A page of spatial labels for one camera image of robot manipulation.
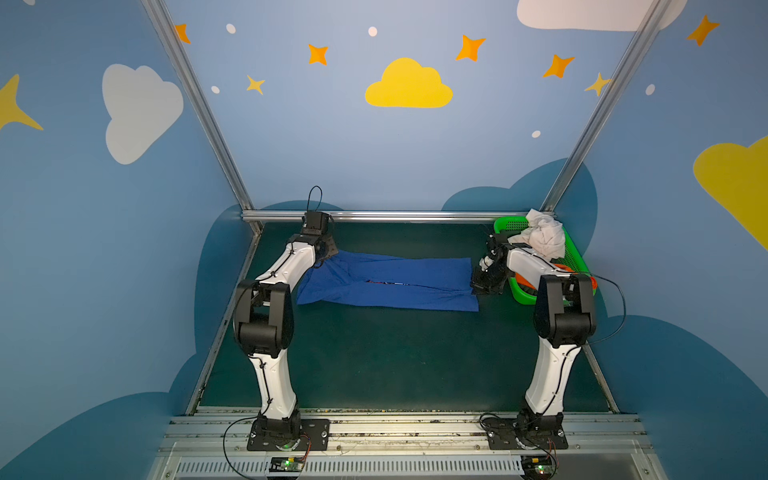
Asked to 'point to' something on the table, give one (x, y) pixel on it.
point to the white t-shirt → (545, 235)
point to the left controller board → (281, 464)
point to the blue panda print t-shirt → (348, 278)
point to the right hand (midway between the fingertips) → (476, 287)
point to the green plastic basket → (512, 225)
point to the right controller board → (537, 467)
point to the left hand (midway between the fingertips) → (329, 247)
